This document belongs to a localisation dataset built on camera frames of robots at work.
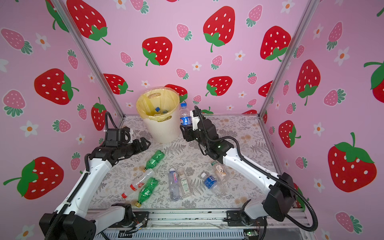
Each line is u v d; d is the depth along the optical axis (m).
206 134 0.53
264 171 0.44
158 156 0.91
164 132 0.93
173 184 0.82
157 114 0.81
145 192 0.78
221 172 0.84
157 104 1.02
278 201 0.39
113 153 0.53
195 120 0.64
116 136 0.58
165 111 1.07
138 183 0.82
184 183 0.81
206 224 0.73
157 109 1.04
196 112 0.65
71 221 0.37
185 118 0.70
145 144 0.72
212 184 0.80
